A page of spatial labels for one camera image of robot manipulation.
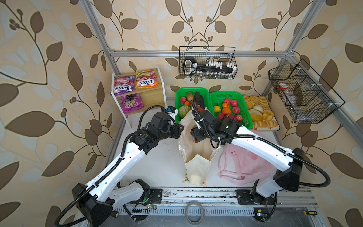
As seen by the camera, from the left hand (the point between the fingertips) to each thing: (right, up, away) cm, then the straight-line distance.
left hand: (183, 126), depth 71 cm
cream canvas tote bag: (+6, -12, -11) cm, 17 cm away
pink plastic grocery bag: (+32, -26, +13) cm, 43 cm away
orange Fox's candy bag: (-22, +27, +11) cm, 37 cm away
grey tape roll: (+7, -42, +4) cm, 42 cm away
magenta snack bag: (-34, +14, +18) cm, 40 cm away
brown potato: (+4, +19, +41) cm, 45 cm away
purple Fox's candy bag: (-35, +24, +10) cm, 43 cm away
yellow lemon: (+25, +10, +37) cm, 46 cm away
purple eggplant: (+14, +15, +41) cm, 46 cm away
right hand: (+7, -3, +3) cm, 8 cm away
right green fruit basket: (+38, +13, +41) cm, 58 cm away
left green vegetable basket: (-3, +24, +46) cm, 52 cm away
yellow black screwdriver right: (+63, -43, -2) cm, 77 cm away
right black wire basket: (+65, +15, +2) cm, 67 cm away
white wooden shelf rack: (-27, +19, +8) cm, 34 cm away
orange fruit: (+32, +9, +36) cm, 49 cm away
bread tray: (+59, +3, +34) cm, 68 cm away
